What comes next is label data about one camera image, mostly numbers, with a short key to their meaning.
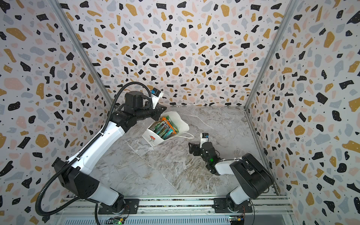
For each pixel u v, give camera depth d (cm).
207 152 69
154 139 80
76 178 39
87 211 72
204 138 80
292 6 71
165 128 94
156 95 63
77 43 82
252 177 46
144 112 62
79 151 44
